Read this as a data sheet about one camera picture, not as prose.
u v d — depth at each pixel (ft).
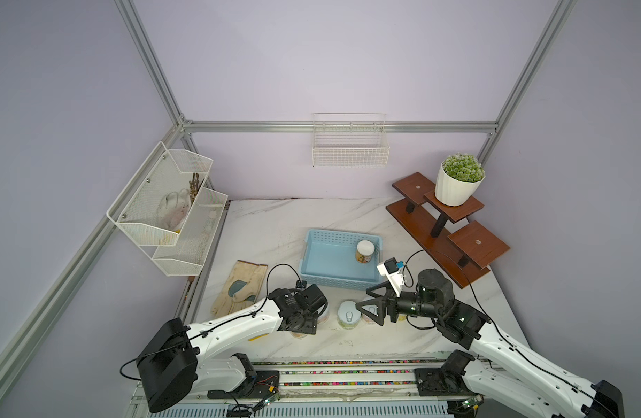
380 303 1.95
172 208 2.56
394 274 2.06
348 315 2.68
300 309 1.91
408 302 2.04
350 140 3.20
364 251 3.14
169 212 2.51
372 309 2.01
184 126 3.00
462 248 2.82
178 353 1.35
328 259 3.37
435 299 1.84
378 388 2.40
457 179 2.62
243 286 3.05
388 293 2.07
